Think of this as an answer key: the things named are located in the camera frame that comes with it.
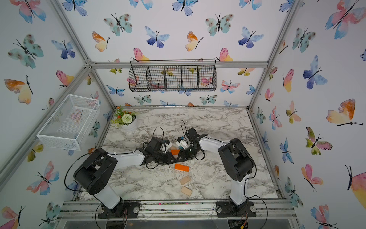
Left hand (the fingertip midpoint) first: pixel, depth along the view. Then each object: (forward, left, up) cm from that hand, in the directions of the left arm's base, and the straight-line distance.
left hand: (178, 160), depth 88 cm
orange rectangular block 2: (-3, -2, -4) cm, 5 cm away
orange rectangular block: (+2, +1, +8) cm, 8 cm away
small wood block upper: (-10, -4, -4) cm, 12 cm away
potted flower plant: (+22, +32, +13) cm, 41 cm away
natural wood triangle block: (+9, +3, -1) cm, 10 cm away
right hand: (+1, -2, 0) cm, 2 cm away
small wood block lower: (-16, -5, -4) cm, 18 cm away
